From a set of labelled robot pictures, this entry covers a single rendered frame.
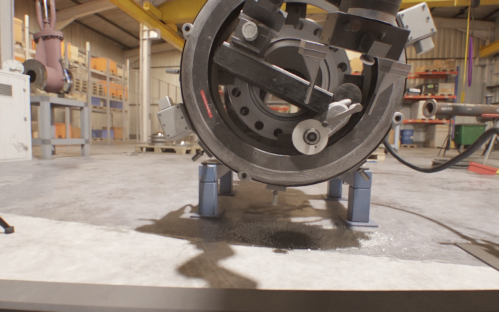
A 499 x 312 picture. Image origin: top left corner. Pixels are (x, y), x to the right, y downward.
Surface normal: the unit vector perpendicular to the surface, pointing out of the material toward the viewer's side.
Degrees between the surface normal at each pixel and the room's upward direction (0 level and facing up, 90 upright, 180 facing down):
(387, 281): 0
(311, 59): 114
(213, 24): 90
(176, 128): 90
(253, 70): 90
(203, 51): 90
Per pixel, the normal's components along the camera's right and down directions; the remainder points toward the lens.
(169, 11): -0.21, 0.07
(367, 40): -0.98, -0.12
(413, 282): 0.03, -1.00
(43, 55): 0.97, -0.08
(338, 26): 0.10, 0.47
